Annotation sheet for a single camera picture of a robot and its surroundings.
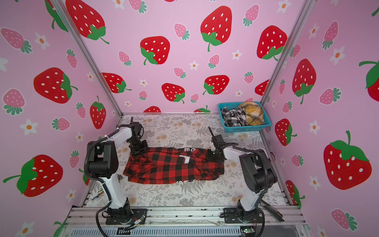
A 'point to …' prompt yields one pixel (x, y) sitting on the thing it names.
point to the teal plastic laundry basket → (229, 129)
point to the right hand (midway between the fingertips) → (206, 157)
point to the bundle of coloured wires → (101, 193)
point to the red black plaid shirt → (155, 165)
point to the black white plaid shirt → (234, 118)
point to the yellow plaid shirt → (254, 113)
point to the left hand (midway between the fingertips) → (146, 153)
